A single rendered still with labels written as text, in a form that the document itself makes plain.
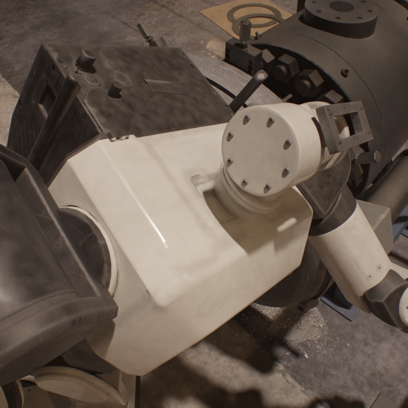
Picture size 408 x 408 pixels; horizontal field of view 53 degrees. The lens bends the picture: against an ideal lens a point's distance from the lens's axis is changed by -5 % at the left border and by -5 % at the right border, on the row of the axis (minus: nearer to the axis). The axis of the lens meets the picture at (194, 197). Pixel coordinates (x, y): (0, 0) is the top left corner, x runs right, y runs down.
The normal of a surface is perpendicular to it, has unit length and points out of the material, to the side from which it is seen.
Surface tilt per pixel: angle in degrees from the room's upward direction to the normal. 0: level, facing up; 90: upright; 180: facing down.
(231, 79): 8
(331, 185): 48
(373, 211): 22
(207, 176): 36
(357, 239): 52
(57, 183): 57
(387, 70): 42
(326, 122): 63
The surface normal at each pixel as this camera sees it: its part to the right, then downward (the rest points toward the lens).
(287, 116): 0.43, -0.70
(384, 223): 0.64, 0.21
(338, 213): 0.15, 0.20
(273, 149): -0.63, 0.22
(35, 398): -0.45, -0.58
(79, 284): -0.14, -0.19
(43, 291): 0.66, -0.59
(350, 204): 0.59, -0.18
